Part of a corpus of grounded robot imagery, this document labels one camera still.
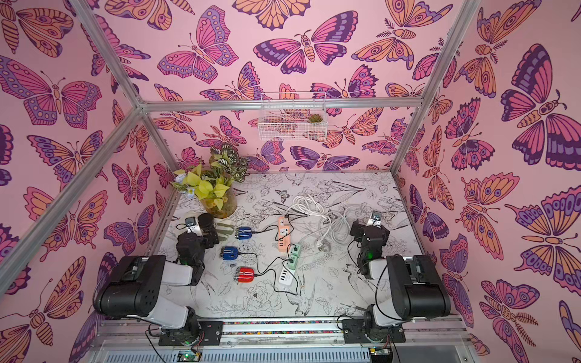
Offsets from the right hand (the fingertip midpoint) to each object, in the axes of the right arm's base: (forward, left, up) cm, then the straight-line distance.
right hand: (372, 222), depth 92 cm
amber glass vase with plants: (+7, +63, +14) cm, 65 cm away
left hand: (-2, +69, -1) cm, 69 cm away
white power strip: (-21, +35, -5) cm, 41 cm away
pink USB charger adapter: (-1, +35, 0) cm, 35 cm away
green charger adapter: (-13, +31, -1) cm, 34 cm away
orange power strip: (-3, +36, -5) cm, 37 cm away
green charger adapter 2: (-17, +32, 0) cm, 36 cm away
